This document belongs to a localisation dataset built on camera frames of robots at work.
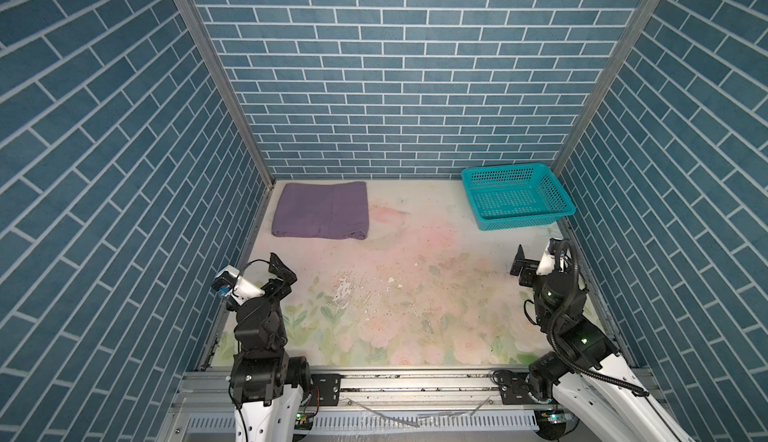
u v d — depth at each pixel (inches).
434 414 27.9
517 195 47.0
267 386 19.4
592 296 36.9
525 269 25.7
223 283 21.6
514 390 28.9
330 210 42.4
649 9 29.9
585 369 19.6
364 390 29.7
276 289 24.4
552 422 28.2
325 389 28.9
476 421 27.7
